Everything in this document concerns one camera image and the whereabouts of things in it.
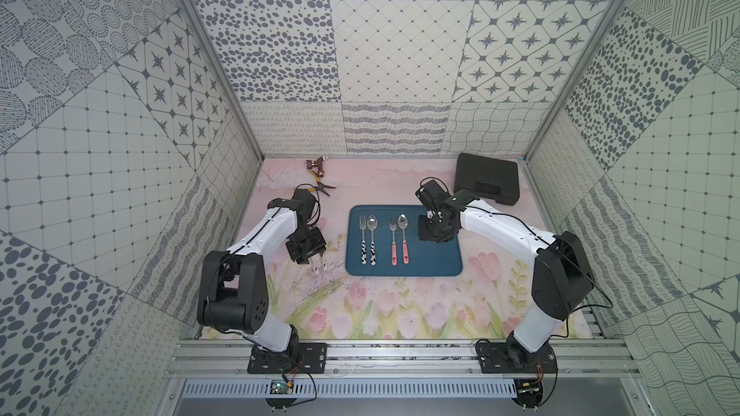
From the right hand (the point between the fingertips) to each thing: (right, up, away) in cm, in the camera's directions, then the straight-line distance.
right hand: (427, 238), depth 87 cm
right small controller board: (+23, -36, -15) cm, 46 cm away
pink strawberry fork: (-10, -8, +3) cm, 13 cm away
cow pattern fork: (-21, +2, +13) cm, 25 cm away
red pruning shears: (-40, +25, +31) cm, 57 cm away
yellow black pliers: (-38, +16, +24) cm, 48 cm away
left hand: (-34, -4, 0) cm, 34 cm away
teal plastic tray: (-14, -3, +9) cm, 17 cm away
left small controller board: (-40, -35, -15) cm, 55 cm away
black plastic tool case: (+29, +19, +24) cm, 42 cm away
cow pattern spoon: (-17, +3, +11) cm, 21 cm away
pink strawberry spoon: (-7, +3, +11) cm, 13 cm away
